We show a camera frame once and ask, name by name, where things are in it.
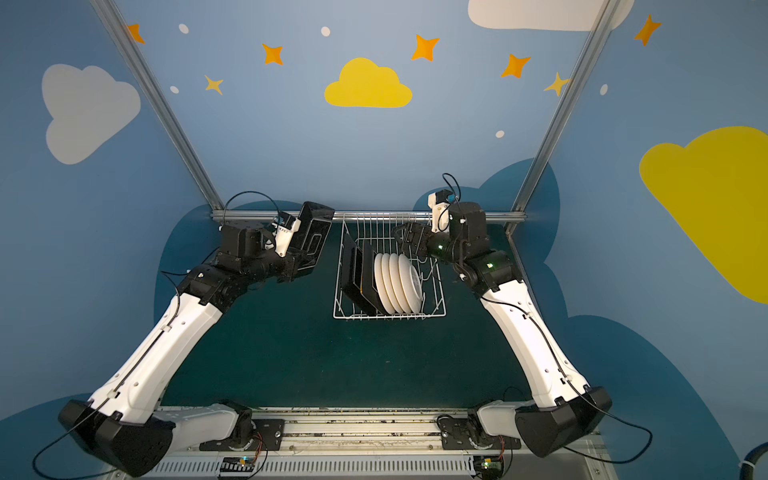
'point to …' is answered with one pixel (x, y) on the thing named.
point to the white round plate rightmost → (411, 283)
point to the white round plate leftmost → (382, 283)
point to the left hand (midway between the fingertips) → (298, 248)
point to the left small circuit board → (237, 464)
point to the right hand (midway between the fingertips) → (408, 229)
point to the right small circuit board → (489, 467)
